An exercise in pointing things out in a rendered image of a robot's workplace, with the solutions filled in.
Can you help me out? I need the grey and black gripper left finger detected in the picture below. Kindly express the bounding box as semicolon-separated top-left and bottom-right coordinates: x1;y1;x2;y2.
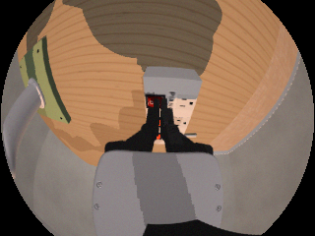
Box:
104;98;159;152

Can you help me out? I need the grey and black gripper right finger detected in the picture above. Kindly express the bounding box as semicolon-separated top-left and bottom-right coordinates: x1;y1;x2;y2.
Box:
160;98;214;155

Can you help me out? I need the grey power strip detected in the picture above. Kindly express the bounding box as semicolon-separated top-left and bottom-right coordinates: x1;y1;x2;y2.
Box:
143;66;202;145

